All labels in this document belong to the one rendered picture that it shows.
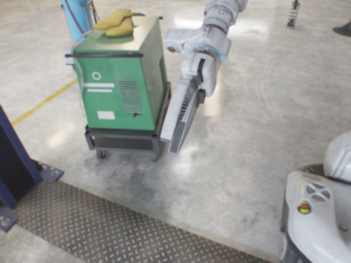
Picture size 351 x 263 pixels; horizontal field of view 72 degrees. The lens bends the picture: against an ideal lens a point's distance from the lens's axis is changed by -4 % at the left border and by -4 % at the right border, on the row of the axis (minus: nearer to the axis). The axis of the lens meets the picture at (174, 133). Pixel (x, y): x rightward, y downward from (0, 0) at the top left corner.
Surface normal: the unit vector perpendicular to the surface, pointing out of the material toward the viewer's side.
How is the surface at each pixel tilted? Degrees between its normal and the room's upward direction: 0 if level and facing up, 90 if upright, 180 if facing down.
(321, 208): 0
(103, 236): 0
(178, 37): 30
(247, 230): 0
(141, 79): 90
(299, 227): 52
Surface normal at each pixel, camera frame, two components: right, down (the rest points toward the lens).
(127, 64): -0.11, 0.64
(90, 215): -0.04, -0.76
